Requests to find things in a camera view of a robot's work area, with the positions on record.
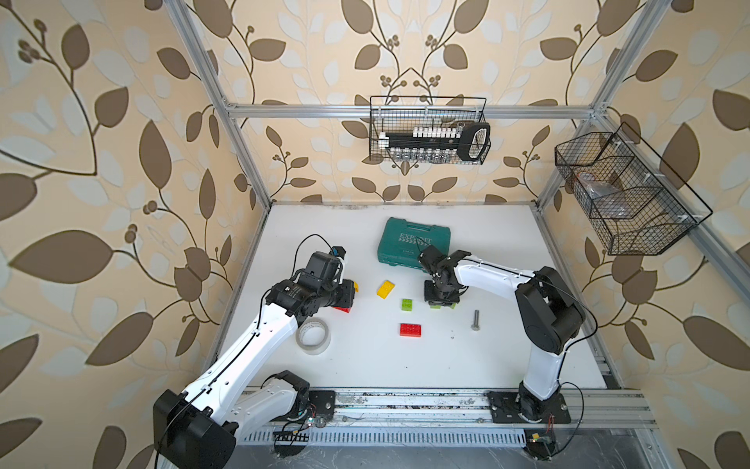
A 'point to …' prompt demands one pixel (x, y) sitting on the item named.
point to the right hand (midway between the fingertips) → (433, 302)
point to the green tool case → (402, 241)
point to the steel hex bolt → (476, 324)
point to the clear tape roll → (316, 349)
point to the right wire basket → (638, 204)
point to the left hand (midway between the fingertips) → (348, 286)
